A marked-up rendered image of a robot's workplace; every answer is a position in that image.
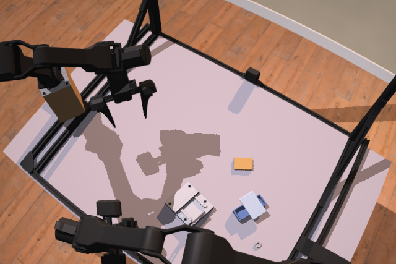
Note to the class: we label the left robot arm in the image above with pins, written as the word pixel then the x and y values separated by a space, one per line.
pixel 91 235

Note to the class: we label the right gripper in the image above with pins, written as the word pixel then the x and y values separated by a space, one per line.
pixel 146 90

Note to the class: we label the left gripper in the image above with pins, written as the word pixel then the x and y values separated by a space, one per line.
pixel 109 209

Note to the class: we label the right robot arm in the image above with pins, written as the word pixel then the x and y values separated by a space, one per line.
pixel 47 62

